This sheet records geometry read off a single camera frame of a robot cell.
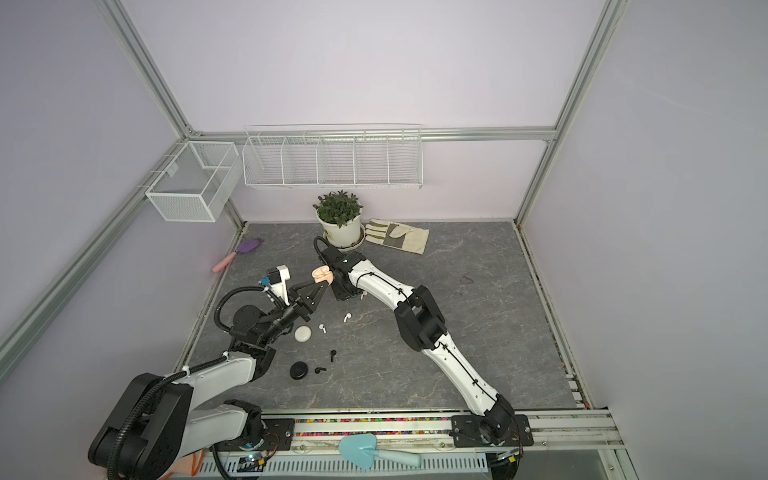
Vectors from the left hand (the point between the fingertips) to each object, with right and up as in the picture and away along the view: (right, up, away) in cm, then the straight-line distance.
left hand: (328, 286), depth 76 cm
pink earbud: (+9, -2, -2) cm, 10 cm away
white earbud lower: (-5, -14, +15) cm, 22 cm away
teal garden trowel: (+9, -39, -4) cm, 41 cm away
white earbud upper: (+2, -12, +18) cm, 21 cm away
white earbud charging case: (-11, -16, +13) cm, 23 cm away
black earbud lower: (-5, -25, +8) cm, 27 cm away
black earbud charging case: (-10, -24, +7) cm, 27 cm away
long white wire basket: (-3, +40, +21) cm, 45 cm away
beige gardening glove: (+18, +15, +40) cm, 46 cm away
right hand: (+1, -5, +24) cm, 25 cm away
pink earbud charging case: (-1, +3, 0) cm, 4 cm away
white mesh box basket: (-46, +31, +19) cm, 59 cm away
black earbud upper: (-1, -21, +11) cm, 24 cm away
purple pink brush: (-40, +10, +37) cm, 56 cm away
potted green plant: (-2, +22, +26) cm, 34 cm away
